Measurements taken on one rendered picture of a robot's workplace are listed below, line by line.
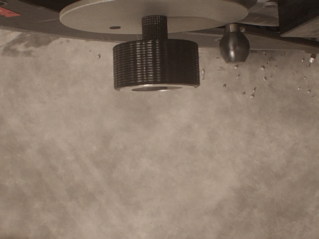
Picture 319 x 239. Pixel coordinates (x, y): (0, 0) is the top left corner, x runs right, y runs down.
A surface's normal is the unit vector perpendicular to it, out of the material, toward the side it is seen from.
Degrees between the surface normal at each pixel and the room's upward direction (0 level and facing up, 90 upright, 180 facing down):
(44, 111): 0
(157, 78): 6
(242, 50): 16
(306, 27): 90
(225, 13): 90
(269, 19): 90
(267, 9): 90
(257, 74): 0
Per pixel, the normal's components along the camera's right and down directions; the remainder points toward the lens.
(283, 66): 0.11, -0.05
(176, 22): 0.04, 1.00
